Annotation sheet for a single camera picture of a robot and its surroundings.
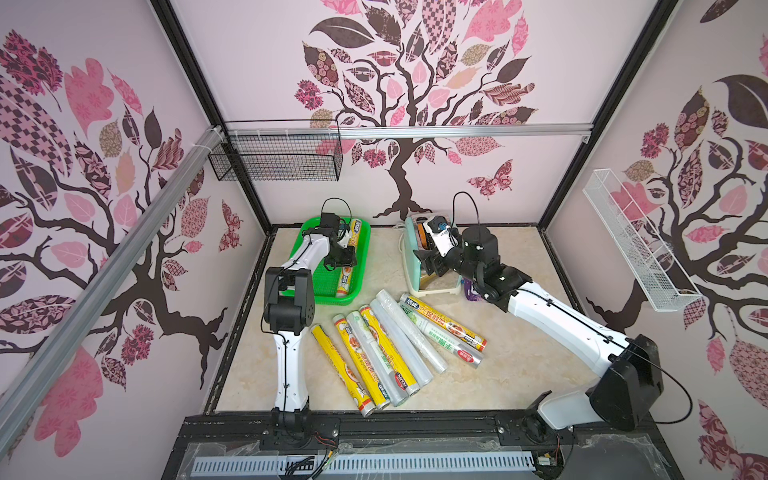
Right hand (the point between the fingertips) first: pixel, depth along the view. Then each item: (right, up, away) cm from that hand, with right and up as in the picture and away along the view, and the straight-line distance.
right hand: (427, 243), depth 77 cm
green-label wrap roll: (+6, -27, +8) cm, 29 cm away
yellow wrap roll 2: (-25, -25, +13) cm, 38 cm away
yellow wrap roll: (-17, -42, -2) cm, 45 cm away
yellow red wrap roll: (+9, -25, +12) cm, 29 cm away
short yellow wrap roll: (-25, -9, +20) cm, 33 cm away
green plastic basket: (-33, -13, +26) cm, 44 cm away
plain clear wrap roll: (+1, -31, +6) cm, 32 cm away
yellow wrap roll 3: (-10, -31, +7) cm, 33 cm away
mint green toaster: (-1, -12, +17) cm, 21 cm away
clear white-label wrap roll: (-10, -38, +1) cm, 39 cm away
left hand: (-25, -7, +26) cm, 37 cm away
